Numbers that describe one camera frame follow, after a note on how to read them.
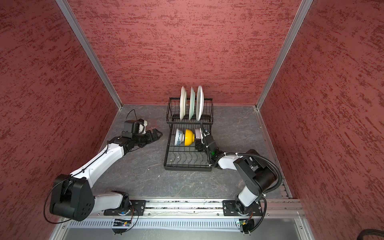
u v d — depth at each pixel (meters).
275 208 0.76
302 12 0.73
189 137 0.91
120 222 0.73
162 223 0.71
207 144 0.69
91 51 0.88
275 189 0.46
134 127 0.67
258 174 0.47
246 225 0.71
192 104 0.75
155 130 0.78
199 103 0.73
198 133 0.90
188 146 0.96
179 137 0.90
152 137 0.76
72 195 0.40
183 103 0.76
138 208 0.73
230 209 0.74
